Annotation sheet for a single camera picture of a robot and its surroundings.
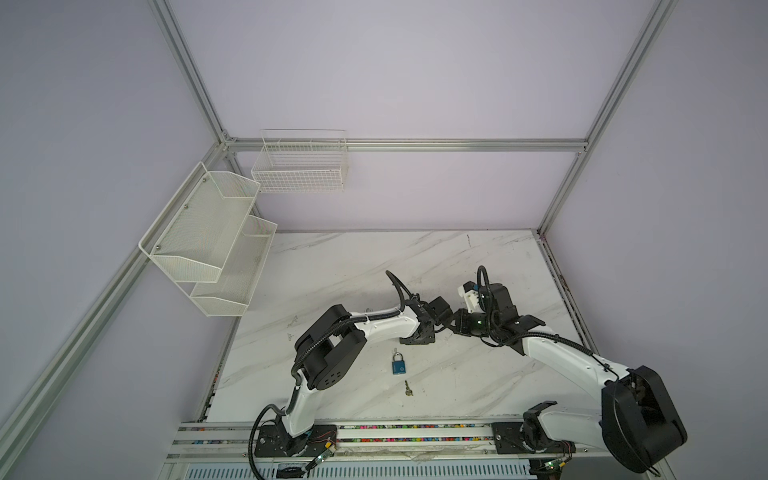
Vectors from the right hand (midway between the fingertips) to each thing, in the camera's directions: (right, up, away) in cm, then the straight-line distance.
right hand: (442, 321), depth 84 cm
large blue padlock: (-13, -13, +2) cm, 18 cm away
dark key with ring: (-10, -19, -2) cm, 22 cm away
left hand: (-6, -6, +7) cm, 12 cm away
